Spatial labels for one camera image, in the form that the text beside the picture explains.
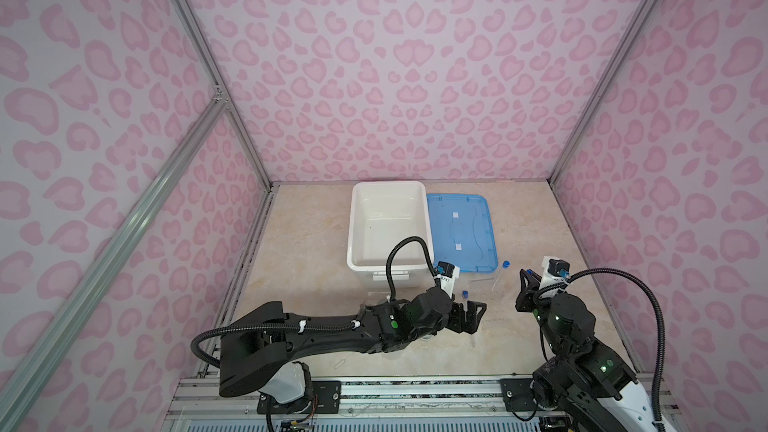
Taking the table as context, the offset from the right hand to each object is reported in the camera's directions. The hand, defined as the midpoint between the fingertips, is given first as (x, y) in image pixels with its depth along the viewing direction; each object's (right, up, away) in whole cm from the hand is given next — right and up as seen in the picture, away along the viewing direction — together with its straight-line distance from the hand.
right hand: (522, 271), depth 73 cm
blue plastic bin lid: (-8, +7, +33) cm, 35 cm away
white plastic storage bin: (-36, +13, +33) cm, 51 cm away
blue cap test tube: (-10, -11, +17) cm, 23 cm away
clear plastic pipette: (-45, -25, +5) cm, 52 cm away
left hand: (-12, -7, -2) cm, 14 cm away
